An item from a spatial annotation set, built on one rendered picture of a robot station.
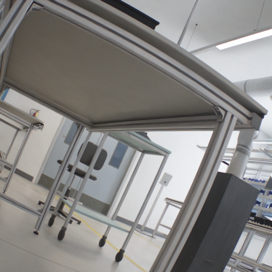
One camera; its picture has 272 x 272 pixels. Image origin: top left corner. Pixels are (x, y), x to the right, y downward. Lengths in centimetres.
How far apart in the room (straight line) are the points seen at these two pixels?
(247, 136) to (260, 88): 464
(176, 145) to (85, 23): 817
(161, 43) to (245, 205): 103
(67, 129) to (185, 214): 724
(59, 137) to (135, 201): 226
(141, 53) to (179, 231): 51
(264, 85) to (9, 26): 572
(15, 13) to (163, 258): 81
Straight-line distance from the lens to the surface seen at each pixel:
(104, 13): 101
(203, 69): 108
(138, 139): 313
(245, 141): 187
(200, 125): 142
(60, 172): 278
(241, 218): 181
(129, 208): 873
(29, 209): 279
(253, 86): 664
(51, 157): 817
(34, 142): 804
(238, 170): 184
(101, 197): 853
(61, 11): 98
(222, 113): 113
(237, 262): 642
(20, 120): 404
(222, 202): 169
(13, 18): 97
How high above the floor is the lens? 56
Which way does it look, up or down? 9 degrees up
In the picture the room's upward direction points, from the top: 24 degrees clockwise
